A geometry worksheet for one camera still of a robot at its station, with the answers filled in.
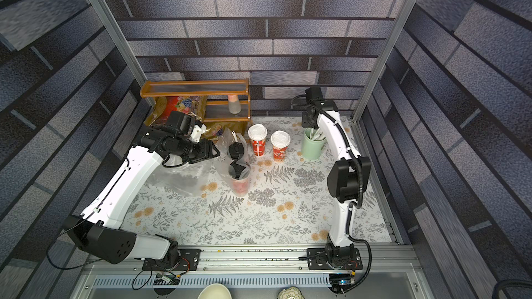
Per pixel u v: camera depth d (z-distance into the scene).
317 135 0.88
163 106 0.97
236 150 0.84
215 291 0.65
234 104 0.99
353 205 0.55
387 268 0.72
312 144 0.94
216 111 1.08
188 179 0.95
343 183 0.52
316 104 0.64
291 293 0.67
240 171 0.77
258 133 0.92
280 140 0.88
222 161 0.80
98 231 0.38
